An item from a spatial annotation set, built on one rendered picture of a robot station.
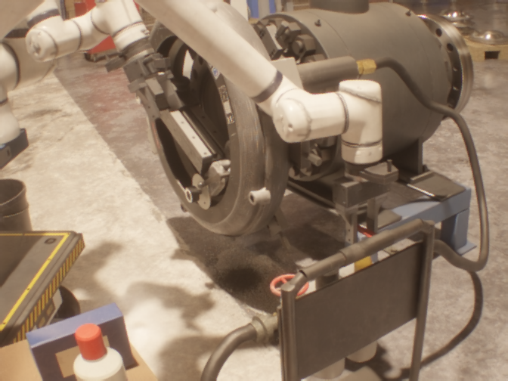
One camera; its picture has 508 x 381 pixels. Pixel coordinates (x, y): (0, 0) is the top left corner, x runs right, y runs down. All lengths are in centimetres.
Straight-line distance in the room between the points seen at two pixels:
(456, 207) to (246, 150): 90
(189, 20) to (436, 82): 109
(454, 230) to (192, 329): 100
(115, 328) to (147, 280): 122
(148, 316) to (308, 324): 93
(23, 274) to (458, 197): 147
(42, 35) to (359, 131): 76
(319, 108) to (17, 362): 74
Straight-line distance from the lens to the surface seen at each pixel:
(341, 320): 115
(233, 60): 118
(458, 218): 213
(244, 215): 162
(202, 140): 175
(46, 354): 91
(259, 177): 151
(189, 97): 188
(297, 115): 111
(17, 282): 164
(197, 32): 116
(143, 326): 189
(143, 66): 137
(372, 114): 117
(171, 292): 204
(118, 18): 141
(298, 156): 151
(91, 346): 69
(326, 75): 147
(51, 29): 141
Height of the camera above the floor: 109
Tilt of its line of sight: 24 degrees down
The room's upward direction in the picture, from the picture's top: 5 degrees counter-clockwise
